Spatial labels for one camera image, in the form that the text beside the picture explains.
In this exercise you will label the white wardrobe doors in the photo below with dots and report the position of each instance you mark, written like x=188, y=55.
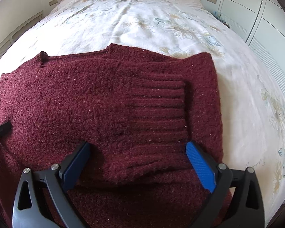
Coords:
x=256, y=11

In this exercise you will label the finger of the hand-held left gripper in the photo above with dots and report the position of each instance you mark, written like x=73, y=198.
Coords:
x=0, y=128

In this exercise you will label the small blue object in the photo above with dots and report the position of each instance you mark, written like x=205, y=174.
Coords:
x=217, y=15

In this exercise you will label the white floral duvet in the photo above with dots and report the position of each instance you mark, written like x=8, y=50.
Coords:
x=156, y=11

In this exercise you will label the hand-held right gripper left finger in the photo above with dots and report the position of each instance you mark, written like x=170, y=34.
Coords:
x=73, y=168

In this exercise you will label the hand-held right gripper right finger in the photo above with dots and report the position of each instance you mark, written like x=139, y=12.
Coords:
x=200, y=168

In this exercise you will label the dark red knit sweater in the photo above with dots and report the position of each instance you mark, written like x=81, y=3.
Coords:
x=97, y=104

